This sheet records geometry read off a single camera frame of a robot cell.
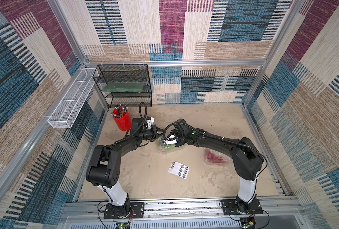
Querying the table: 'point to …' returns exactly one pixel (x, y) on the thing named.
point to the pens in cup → (119, 111)
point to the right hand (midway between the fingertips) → (174, 134)
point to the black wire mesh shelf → (125, 73)
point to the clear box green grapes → (166, 149)
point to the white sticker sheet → (178, 169)
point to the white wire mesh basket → (66, 113)
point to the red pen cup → (122, 118)
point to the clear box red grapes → (213, 157)
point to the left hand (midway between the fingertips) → (166, 131)
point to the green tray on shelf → (124, 87)
